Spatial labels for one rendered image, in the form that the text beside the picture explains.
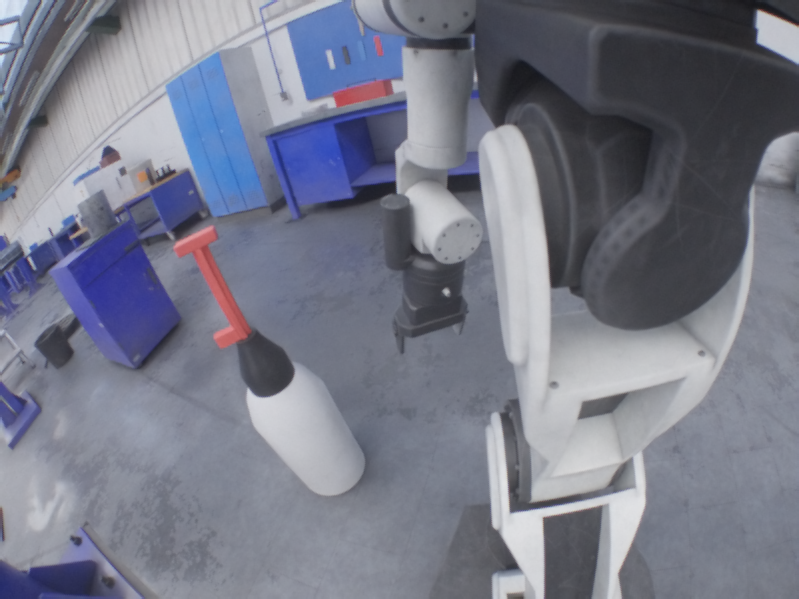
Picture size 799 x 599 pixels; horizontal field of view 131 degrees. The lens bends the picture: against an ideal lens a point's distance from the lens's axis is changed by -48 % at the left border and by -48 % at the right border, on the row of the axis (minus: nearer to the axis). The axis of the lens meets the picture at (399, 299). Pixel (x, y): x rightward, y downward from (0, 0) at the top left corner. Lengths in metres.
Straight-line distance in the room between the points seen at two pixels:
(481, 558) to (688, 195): 0.72
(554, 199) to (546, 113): 0.04
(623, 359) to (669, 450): 0.91
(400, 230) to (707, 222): 0.33
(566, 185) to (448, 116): 0.21
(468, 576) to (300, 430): 0.47
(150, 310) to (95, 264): 0.45
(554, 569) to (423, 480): 0.60
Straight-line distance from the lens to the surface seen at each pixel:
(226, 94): 3.64
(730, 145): 0.15
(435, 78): 0.34
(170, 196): 4.77
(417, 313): 0.51
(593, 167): 0.17
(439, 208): 0.40
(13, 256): 9.80
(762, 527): 1.22
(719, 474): 1.19
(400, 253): 0.43
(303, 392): 0.78
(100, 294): 2.08
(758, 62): 0.15
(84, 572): 1.53
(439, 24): 0.30
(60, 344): 3.33
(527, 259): 0.17
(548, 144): 0.18
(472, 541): 0.78
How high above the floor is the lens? 0.92
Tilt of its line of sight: 34 degrees down
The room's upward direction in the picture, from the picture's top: 15 degrees counter-clockwise
